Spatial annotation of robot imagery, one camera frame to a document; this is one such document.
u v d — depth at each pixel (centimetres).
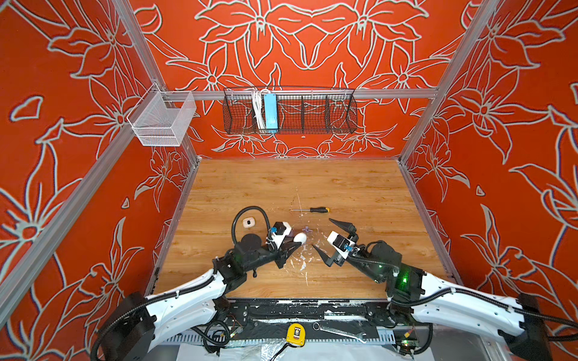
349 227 62
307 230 92
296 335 68
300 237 73
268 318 73
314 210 98
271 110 90
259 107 89
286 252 67
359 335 70
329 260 60
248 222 93
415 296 52
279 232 63
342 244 53
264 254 59
